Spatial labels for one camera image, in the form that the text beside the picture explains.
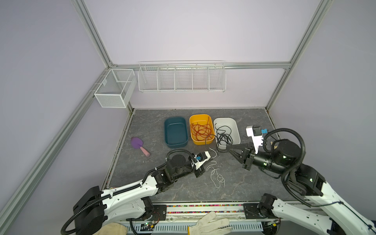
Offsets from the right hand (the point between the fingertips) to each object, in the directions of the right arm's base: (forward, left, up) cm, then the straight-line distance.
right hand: (226, 149), depth 54 cm
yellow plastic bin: (+47, +7, -36) cm, 60 cm away
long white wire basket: (+60, +30, -7) cm, 67 cm away
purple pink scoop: (+27, +53, -39) cm, 71 cm away
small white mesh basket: (+56, +67, -13) cm, 88 cm away
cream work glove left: (-22, +52, -37) cm, 67 cm away
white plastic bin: (+42, -14, -35) cm, 56 cm away
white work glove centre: (-21, +8, -38) cm, 44 cm away
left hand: (+4, +4, -17) cm, 18 cm away
